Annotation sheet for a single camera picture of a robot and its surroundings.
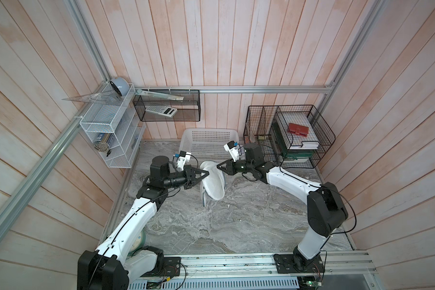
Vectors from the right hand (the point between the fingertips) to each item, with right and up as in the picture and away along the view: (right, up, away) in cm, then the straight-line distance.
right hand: (218, 165), depth 85 cm
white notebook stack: (+38, +12, +4) cm, 40 cm away
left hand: (-4, -4, -15) cm, 16 cm away
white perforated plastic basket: (-6, +12, +34) cm, 36 cm away
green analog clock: (-35, -34, -7) cm, 49 cm away
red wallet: (+43, +19, +10) cm, 48 cm away
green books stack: (+40, +5, +14) cm, 42 cm away
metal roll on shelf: (-50, +9, -8) cm, 52 cm away
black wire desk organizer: (+28, +23, +35) cm, 50 cm away
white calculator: (-30, +30, +13) cm, 44 cm away
